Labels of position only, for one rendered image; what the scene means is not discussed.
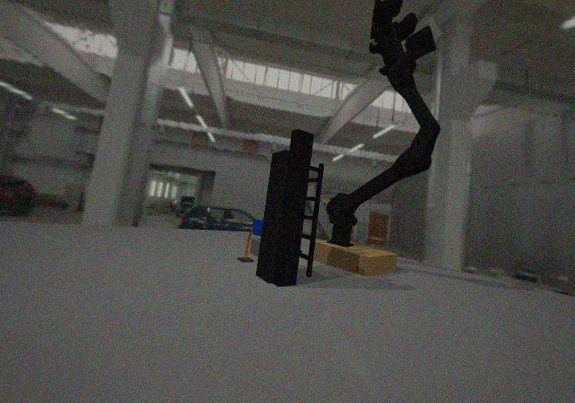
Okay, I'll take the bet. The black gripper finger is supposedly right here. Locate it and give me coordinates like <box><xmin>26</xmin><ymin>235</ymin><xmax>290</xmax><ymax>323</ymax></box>
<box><xmin>373</xmin><ymin>0</ymin><xmax>381</xmax><ymax>21</ymax></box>
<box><xmin>370</xmin><ymin>10</ymin><xmax>379</xmax><ymax>39</ymax></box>

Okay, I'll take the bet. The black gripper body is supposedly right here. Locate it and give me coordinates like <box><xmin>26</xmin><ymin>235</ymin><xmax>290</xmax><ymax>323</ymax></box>
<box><xmin>369</xmin><ymin>0</ymin><xmax>403</xmax><ymax>55</ymax></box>

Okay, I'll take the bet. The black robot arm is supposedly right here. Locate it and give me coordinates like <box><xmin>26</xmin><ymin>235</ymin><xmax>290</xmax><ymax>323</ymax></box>
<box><xmin>326</xmin><ymin>13</ymin><xmax>440</xmax><ymax>247</ymax></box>

